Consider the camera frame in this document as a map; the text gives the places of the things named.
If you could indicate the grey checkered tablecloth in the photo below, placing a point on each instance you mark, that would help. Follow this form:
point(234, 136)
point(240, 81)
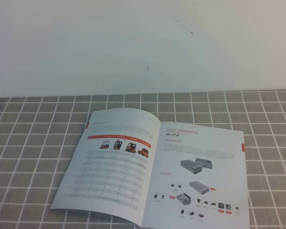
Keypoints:
point(38, 136)

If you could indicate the white product brochure book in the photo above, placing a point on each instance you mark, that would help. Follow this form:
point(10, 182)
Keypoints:
point(157, 175)

